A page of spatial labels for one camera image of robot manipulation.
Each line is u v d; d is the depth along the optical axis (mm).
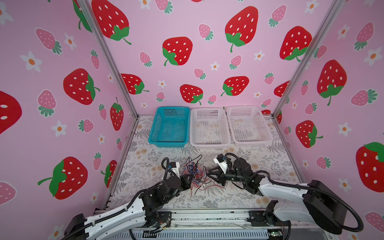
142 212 528
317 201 424
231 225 731
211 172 759
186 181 664
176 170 706
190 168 779
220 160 688
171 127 1143
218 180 717
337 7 685
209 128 1117
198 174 775
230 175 702
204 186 856
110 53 850
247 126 1145
